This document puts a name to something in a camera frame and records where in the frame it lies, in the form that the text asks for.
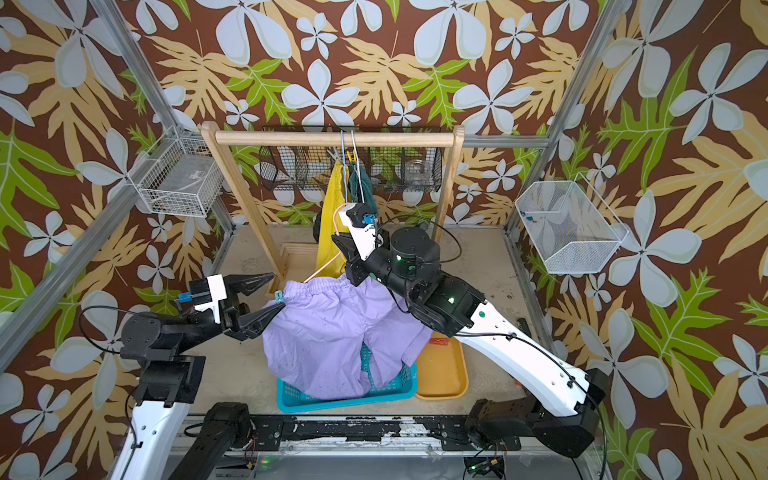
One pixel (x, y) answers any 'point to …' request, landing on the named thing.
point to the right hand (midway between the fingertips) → (334, 235)
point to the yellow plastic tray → (441, 371)
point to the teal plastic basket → (404, 386)
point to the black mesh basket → (394, 168)
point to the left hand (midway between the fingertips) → (278, 288)
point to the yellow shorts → (333, 198)
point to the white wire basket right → (569, 226)
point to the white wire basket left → (179, 176)
